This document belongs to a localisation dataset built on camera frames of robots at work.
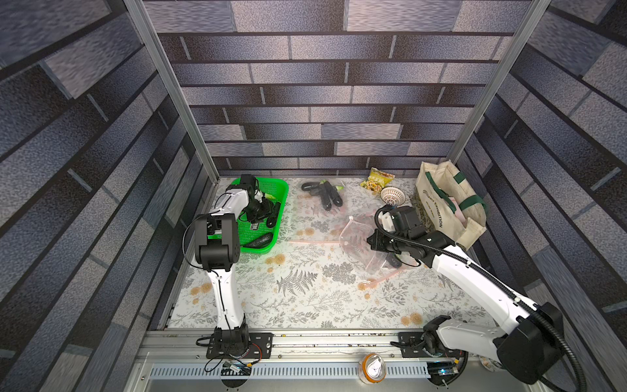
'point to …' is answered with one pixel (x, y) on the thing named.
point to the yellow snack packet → (377, 180)
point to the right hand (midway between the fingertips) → (365, 238)
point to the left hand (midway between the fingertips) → (271, 213)
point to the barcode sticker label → (254, 226)
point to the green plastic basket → (277, 190)
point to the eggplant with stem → (312, 185)
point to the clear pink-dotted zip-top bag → (312, 200)
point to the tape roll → (372, 368)
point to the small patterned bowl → (393, 196)
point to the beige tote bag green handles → (451, 202)
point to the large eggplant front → (335, 195)
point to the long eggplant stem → (326, 198)
